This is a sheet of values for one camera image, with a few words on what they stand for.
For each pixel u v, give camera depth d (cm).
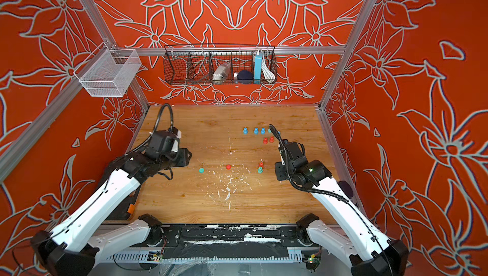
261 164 91
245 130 105
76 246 39
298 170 51
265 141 101
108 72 92
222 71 93
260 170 90
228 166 93
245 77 96
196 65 101
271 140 101
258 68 88
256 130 104
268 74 91
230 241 73
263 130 104
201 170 92
